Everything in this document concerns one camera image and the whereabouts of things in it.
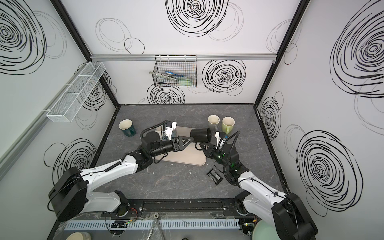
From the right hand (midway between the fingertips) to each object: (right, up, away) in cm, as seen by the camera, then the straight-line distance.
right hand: (198, 146), depth 77 cm
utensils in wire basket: (-16, +39, +9) cm, 43 cm away
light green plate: (+30, -36, -10) cm, 48 cm away
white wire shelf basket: (-65, +23, -2) cm, 69 cm away
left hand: (-3, +4, -6) cm, 8 cm away
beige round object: (-50, -35, -15) cm, 63 cm away
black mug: (+1, +5, +4) cm, 7 cm away
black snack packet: (+10, -19, +6) cm, 22 cm away
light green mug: (+21, +11, +23) cm, 33 cm away
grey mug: (+11, +13, +25) cm, 30 cm away
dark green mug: (-45, +9, +17) cm, 49 cm away
